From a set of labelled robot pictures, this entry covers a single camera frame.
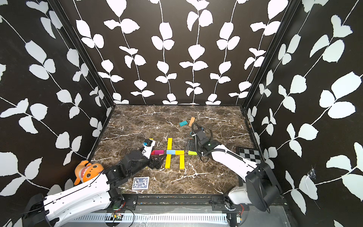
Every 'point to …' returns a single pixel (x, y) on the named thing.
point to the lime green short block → (192, 153)
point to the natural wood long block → (192, 121)
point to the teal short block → (183, 123)
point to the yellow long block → (151, 138)
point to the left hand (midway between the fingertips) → (161, 150)
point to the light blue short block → (170, 152)
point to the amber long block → (182, 161)
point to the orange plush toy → (83, 173)
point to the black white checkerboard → (253, 155)
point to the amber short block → (179, 152)
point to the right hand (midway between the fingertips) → (191, 143)
